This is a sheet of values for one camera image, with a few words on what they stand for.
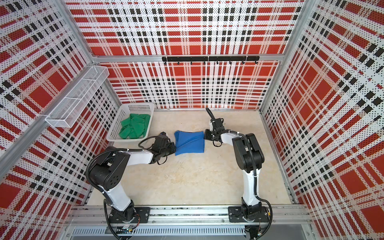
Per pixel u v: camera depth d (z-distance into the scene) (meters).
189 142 0.99
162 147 0.78
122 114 1.11
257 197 0.61
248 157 0.54
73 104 0.73
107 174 0.48
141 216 0.73
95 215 0.75
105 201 0.70
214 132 0.82
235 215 0.73
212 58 0.90
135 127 1.05
